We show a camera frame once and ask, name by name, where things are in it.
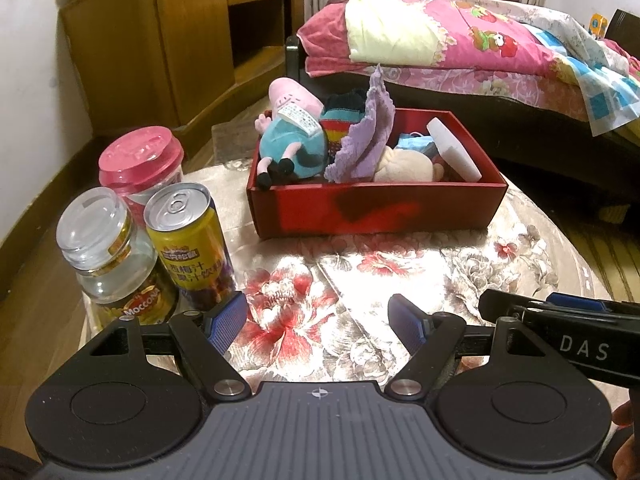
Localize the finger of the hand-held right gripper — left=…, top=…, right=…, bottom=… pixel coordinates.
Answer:
left=478, top=289, right=531, bottom=322
left=522, top=292, right=640, bottom=321

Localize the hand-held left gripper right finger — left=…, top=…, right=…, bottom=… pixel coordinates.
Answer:
left=385, top=294, right=576, bottom=401

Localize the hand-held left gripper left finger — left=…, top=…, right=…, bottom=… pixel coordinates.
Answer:
left=65, top=292, right=252, bottom=400

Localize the red cardboard box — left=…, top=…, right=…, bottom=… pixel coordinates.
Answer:
left=246, top=107, right=509, bottom=240

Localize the white sponge block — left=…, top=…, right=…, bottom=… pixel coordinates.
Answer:
left=426, top=117, right=483, bottom=182

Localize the beige teddy bear plush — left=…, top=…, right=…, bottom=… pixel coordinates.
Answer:
left=372, top=147, right=451, bottom=183

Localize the blue face mask pack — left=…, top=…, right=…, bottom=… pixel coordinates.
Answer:
left=395, top=131, right=441, bottom=158

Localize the pink pig plush toy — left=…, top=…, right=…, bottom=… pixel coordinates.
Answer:
left=255, top=77, right=331, bottom=191

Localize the purple cloth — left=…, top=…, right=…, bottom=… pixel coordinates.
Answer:
left=324, top=63, right=397, bottom=183

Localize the striped knit sock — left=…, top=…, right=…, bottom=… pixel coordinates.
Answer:
left=320, top=89, right=371, bottom=163

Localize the person's right hand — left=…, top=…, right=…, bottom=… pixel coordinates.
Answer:
left=611, top=400, right=640, bottom=468

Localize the yellow drink can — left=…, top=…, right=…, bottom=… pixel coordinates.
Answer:
left=144, top=182, right=238, bottom=311

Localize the glass coffee jar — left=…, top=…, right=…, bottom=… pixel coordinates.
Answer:
left=56, top=186, right=181, bottom=326

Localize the pink lid plastic jar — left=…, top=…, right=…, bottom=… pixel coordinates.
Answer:
left=98, top=126, right=185, bottom=221

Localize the light printed bedsheet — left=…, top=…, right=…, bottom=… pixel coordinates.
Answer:
left=515, top=10, right=640, bottom=137

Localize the dark wooden headboard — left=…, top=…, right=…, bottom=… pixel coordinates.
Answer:
left=605, top=9, right=640, bottom=56

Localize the wooden desk cabinet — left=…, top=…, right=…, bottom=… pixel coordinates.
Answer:
left=59, top=0, right=306, bottom=133

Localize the dark bed frame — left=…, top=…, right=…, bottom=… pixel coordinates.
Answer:
left=285, top=35, right=640, bottom=211

